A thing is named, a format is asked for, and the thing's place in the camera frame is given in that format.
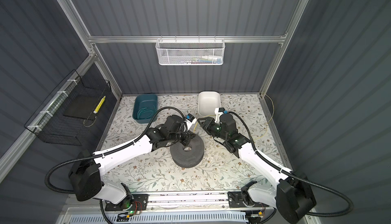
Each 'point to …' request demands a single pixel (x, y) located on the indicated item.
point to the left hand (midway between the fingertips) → (195, 134)
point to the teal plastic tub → (149, 101)
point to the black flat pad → (82, 106)
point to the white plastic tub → (208, 101)
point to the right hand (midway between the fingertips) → (199, 122)
